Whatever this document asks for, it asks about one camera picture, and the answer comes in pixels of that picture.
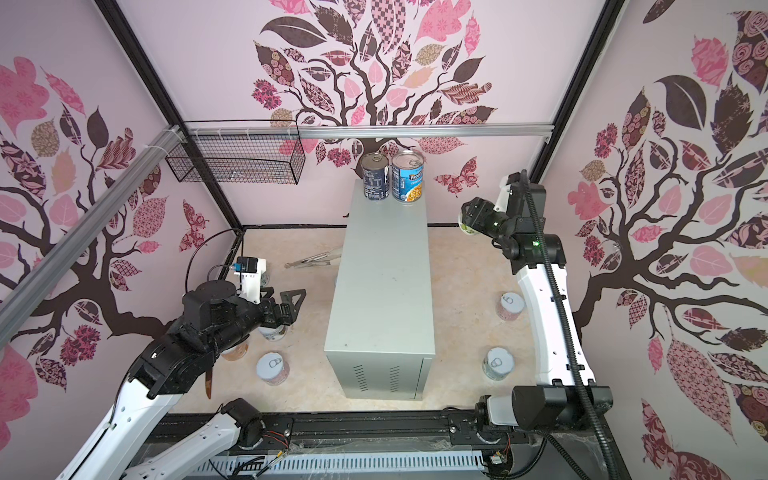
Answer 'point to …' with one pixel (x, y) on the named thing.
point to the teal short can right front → (498, 364)
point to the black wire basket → (244, 151)
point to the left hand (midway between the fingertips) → (289, 297)
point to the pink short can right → (509, 306)
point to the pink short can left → (272, 368)
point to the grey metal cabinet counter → (379, 340)
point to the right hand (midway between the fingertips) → (475, 205)
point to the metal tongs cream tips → (323, 258)
